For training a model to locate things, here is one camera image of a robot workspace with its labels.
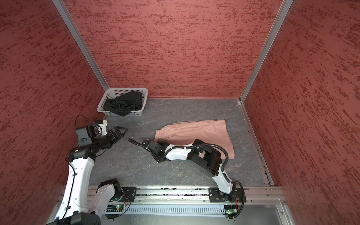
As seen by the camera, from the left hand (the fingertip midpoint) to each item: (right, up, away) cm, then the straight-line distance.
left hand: (123, 136), depth 76 cm
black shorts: (-9, +20, +21) cm, 30 cm away
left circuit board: (-2, -37, -6) cm, 37 cm away
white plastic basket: (-27, +30, +40) cm, 57 cm away
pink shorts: (+35, -1, +20) cm, 41 cm away
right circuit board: (+58, -38, -5) cm, 69 cm away
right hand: (+18, -10, +16) cm, 26 cm away
